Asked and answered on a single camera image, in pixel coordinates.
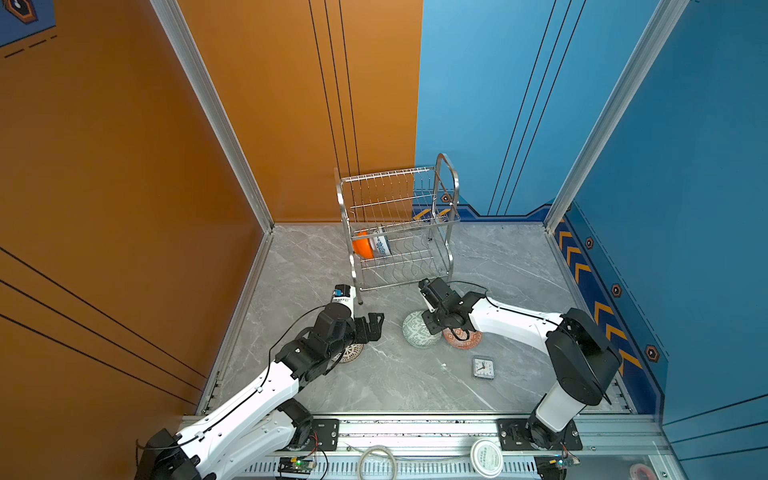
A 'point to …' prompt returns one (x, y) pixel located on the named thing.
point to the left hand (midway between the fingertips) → (372, 314)
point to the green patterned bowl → (416, 332)
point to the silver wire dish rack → (397, 224)
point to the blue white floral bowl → (381, 246)
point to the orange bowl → (362, 246)
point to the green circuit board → (296, 464)
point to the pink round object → (639, 471)
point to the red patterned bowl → (474, 339)
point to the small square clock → (483, 367)
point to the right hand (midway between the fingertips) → (428, 318)
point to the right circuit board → (564, 463)
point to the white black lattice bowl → (351, 352)
